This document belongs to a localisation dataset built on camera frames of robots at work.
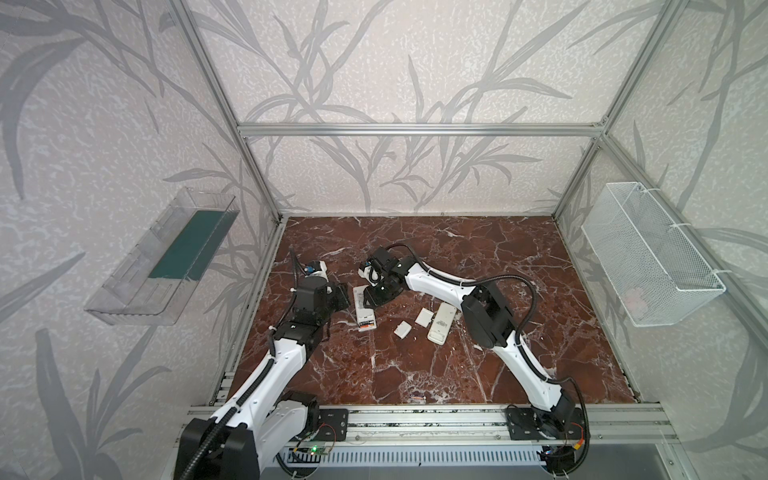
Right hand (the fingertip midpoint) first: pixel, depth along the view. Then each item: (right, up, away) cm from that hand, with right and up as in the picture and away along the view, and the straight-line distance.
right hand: (369, 293), depth 96 cm
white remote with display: (-1, -7, -5) cm, 8 cm away
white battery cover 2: (+18, -7, -2) cm, 19 cm away
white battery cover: (+11, -10, -5) cm, 16 cm away
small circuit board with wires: (-9, -33, -25) cm, 43 cm away
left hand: (-4, +7, -11) cm, 14 cm away
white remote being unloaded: (+23, -8, -6) cm, 25 cm away
